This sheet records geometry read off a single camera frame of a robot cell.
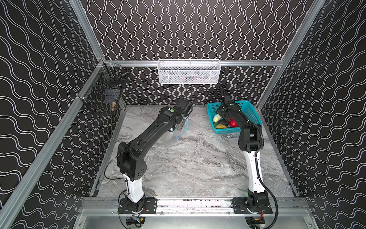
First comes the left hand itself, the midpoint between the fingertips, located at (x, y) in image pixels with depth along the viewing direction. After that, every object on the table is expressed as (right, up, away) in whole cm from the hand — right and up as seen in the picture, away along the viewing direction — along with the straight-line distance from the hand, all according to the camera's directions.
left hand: (178, 122), depth 82 cm
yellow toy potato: (+30, -3, +21) cm, 36 cm away
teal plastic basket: (+51, +12, +28) cm, 59 cm away
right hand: (+33, +7, +28) cm, 44 cm away
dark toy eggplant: (+32, 0, +22) cm, 39 cm away
